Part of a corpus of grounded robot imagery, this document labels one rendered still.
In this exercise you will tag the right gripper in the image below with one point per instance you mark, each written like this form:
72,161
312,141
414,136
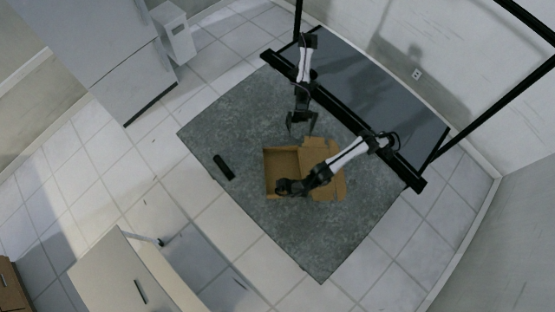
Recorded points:
306,113

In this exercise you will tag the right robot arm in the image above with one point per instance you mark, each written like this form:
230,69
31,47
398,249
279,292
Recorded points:
297,73

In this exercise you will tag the black crossbar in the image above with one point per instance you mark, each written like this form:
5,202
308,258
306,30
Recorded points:
417,185

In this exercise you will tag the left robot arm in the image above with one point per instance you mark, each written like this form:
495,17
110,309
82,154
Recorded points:
336,162

